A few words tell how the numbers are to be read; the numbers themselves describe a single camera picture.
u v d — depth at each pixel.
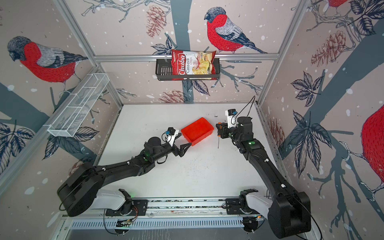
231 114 0.69
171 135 0.69
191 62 0.88
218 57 0.91
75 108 0.76
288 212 0.39
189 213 0.73
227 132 0.70
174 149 0.70
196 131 1.04
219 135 0.81
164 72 0.95
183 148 0.71
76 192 0.42
